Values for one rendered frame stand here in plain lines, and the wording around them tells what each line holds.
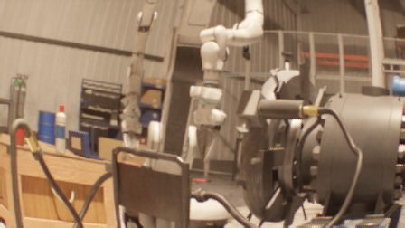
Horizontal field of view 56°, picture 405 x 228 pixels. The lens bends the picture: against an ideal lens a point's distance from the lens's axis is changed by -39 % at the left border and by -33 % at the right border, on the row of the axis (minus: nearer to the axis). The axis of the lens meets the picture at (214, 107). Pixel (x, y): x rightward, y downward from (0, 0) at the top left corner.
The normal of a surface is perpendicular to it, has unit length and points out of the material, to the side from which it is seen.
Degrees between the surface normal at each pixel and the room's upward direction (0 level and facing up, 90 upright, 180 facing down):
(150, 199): 90
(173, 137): 119
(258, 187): 110
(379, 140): 80
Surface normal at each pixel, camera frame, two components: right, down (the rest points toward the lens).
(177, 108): 0.16, 0.44
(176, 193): -0.55, -0.11
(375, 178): -0.54, 0.33
